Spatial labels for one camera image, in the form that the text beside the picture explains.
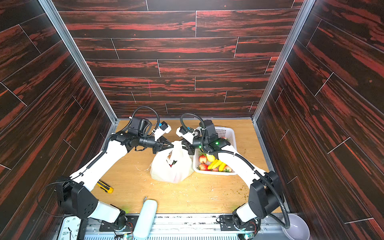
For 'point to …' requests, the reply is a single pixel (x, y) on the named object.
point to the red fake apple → (202, 159)
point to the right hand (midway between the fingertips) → (178, 141)
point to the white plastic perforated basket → (229, 134)
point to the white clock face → (69, 228)
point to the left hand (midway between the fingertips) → (173, 145)
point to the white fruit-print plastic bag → (172, 165)
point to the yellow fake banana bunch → (217, 163)
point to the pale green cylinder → (143, 227)
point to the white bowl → (298, 229)
